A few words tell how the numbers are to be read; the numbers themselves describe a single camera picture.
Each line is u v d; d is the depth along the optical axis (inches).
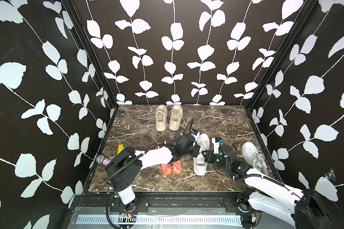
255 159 31.5
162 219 27.6
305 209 15.7
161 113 41.9
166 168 33.8
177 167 34.0
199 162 32.3
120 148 37.0
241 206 26.1
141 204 29.0
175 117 41.9
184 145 25.8
